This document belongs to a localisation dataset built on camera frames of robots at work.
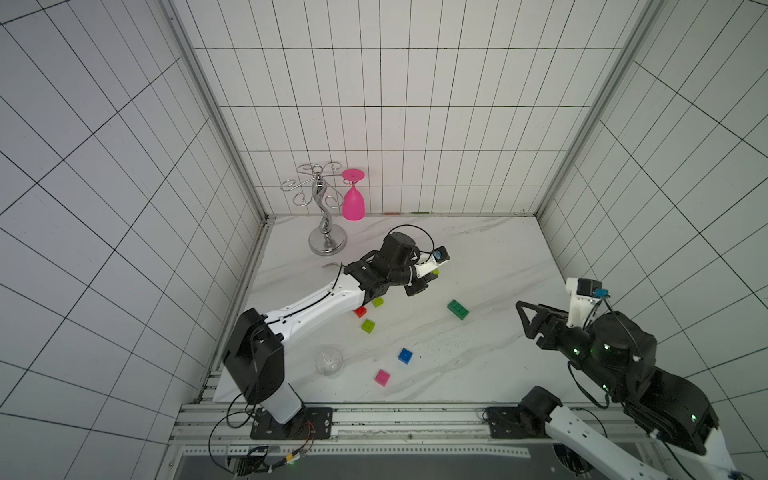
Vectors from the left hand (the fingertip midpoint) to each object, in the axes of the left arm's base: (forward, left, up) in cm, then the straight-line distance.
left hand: (425, 274), depth 79 cm
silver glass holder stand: (+27, +33, -18) cm, 47 cm away
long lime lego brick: (+1, +13, -19) cm, 23 cm away
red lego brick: (-2, +18, -18) cm, 26 cm away
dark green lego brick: (-1, -13, -19) cm, 23 cm away
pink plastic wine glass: (+28, +22, -2) cm, 36 cm away
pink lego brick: (-22, +11, -18) cm, 31 cm away
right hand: (-14, -18, +11) cm, 25 cm away
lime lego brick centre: (-7, +16, -18) cm, 25 cm away
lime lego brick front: (-6, -1, +10) cm, 12 cm away
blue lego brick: (-16, +5, -19) cm, 25 cm away
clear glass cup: (-17, +27, -19) cm, 37 cm away
